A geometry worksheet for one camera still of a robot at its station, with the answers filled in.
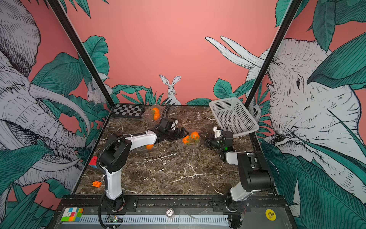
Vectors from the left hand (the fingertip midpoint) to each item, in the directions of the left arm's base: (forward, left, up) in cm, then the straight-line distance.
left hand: (186, 133), depth 93 cm
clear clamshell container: (+23, +27, -5) cm, 35 cm away
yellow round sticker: (-46, -41, -8) cm, 63 cm away
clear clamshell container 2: (-3, -4, -2) cm, 6 cm away
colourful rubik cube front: (-42, +57, -3) cm, 71 cm away
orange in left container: (+24, +23, -4) cm, 33 cm away
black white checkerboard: (+27, +45, -5) cm, 53 cm away
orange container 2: (-1, -6, -2) cm, 6 cm away
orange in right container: (-4, +1, -2) cm, 4 cm away
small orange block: (-28, +52, -6) cm, 59 cm away
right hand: (-5, -7, +5) cm, 10 cm away
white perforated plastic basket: (+22, -38, -8) cm, 44 cm away
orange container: (+19, +23, -4) cm, 30 cm away
